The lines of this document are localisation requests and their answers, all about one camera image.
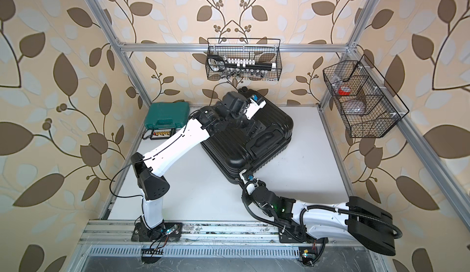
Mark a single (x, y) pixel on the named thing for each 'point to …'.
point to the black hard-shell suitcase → (234, 151)
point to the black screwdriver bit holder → (163, 134)
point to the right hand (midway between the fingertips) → (240, 182)
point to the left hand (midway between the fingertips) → (255, 117)
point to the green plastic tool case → (167, 115)
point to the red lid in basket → (344, 90)
